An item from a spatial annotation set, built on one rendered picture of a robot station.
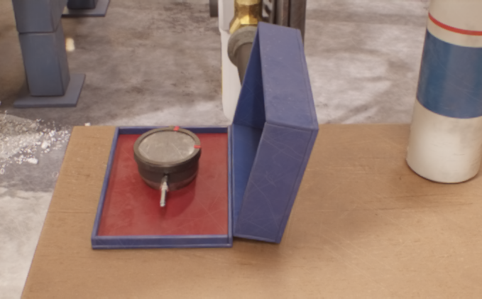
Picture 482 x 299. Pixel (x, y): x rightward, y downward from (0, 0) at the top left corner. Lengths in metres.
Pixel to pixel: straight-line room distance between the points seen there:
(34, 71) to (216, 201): 1.12
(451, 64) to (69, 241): 0.33
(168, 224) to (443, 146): 0.24
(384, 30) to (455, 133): 1.41
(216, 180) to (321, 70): 1.19
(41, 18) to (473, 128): 1.16
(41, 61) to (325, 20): 0.80
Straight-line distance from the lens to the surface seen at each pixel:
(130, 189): 0.64
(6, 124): 1.66
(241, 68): 0.89
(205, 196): 0.62
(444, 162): 0.65
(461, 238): 0.62
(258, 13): 0.99
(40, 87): 1.72
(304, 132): 0.52
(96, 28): 2.05
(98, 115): 1.65
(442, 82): 0.62
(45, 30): 1.65
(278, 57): 0.60
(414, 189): 0.66
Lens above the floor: 0.86
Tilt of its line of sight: 35 degrees down
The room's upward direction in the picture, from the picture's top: straight up
